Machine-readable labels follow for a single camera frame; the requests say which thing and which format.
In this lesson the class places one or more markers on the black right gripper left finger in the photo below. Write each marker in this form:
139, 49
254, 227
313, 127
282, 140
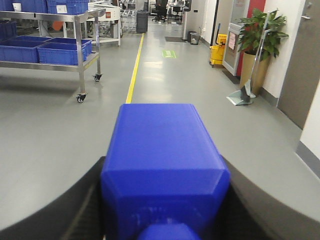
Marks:
62, 215

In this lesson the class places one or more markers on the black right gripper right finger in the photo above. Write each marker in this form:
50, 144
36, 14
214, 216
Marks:
262, 215

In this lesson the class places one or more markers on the blue plastic box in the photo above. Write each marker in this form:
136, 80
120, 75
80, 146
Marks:
162, 150

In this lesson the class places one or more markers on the round white conveyor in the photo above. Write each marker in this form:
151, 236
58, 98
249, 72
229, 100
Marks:
110, 25

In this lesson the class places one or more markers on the brown door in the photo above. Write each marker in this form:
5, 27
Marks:
300, 75

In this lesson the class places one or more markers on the grey cabinet with glass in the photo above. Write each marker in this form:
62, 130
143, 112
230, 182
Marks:
231, 57

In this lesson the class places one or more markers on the row of blue bins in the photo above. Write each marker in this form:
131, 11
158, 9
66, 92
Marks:
60, 53

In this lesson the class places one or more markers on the yellow mop bucket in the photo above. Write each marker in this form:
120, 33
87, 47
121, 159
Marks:
217, 55

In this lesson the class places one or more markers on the small grey waste basket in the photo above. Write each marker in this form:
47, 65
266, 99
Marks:
194, 38

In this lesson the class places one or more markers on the green plant in tan pot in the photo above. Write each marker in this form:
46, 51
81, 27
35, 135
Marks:
260, 25

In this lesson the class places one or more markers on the dark door mat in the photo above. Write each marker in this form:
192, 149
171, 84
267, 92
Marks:
175, 39

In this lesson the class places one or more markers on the steel rack on castors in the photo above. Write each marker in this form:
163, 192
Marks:
50, 17

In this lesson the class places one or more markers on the black trash bin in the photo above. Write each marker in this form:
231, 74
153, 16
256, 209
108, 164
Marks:
142, 22

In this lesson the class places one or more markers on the white cup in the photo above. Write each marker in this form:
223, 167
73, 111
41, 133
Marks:
17, 7

